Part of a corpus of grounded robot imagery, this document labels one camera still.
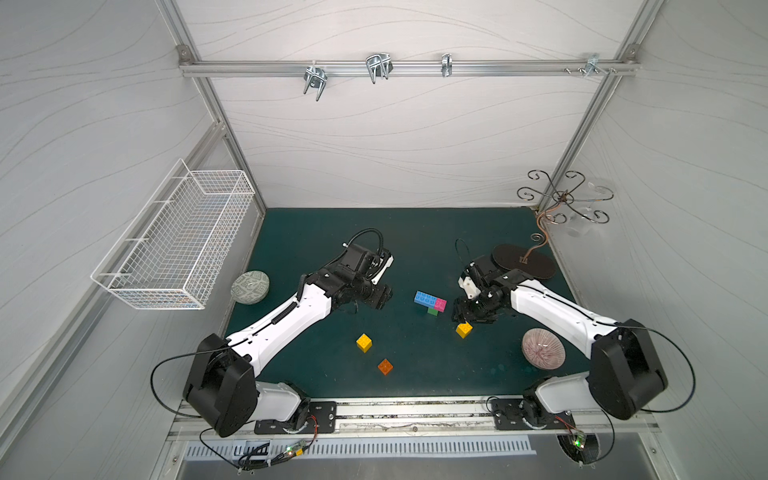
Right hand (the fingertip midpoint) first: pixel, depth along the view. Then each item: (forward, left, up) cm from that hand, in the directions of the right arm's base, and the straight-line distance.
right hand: (461, 316), depth 85 cm
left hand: (+3, +23, +9) cm, 24 cm away
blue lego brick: (+6, +11, -1) cm, 12 cm away
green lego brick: (+3, +8, -4) cm, 9 cm away
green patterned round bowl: (+8, +67, -3) cm, 68 cm away
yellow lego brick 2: (-9, +28, -2) cm, 29 cm away
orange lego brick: (-14, +21, -4) cm, 26 cm away
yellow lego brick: (-3, -1, -3) cm, 4 cm away
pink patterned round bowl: (-7, -24, -5) cm, 25 cm away
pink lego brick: (+4, +6, -1) cm, 7 cm away
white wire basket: (0, +71, +26) cm, 76 cm away
